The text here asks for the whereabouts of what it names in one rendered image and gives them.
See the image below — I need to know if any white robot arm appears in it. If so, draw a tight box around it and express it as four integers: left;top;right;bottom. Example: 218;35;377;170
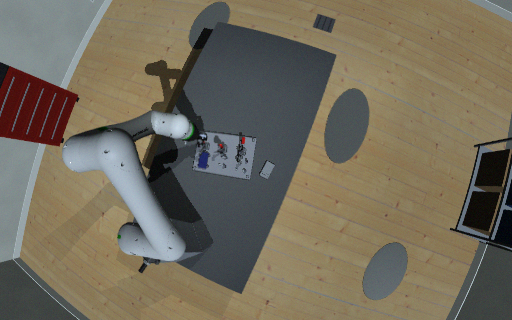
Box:
62;110;198;273

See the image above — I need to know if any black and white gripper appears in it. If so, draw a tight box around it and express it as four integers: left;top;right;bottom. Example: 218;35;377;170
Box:
193;130;208;143

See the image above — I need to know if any blue rectangular block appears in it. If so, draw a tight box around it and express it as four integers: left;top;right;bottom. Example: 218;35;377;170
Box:
198;152;209;169

